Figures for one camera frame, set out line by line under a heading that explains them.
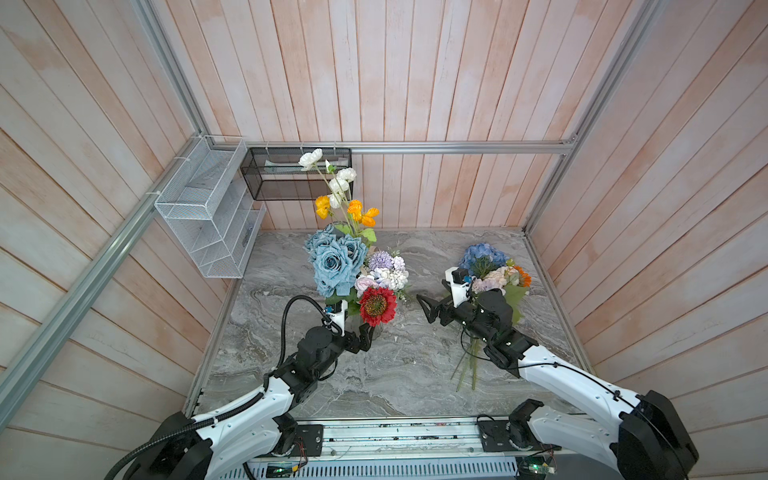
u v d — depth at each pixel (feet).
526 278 3.22
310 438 2.41
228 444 1.50
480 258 3.31
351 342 2.33
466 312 2.25
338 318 2.29
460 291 2.17
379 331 2.43
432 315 2.33
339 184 2.40
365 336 2.35
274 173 3.16
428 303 2.31
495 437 2.40
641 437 1.30
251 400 1.67
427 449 2.39
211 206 2.26
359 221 2.37
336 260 1.97
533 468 2.32
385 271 2.30
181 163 2.56
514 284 3.13
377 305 2.20
